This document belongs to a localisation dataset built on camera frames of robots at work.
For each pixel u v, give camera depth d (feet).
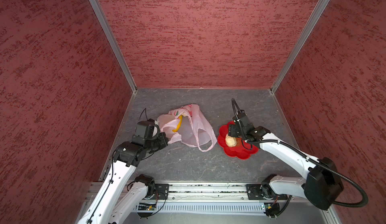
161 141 2.07
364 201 1.21
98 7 2.52
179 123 3.20
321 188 1.35
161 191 2.44
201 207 2.33
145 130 1.72
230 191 2.49
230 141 2.84
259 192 2.41
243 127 2.07
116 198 1.40
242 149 2.32
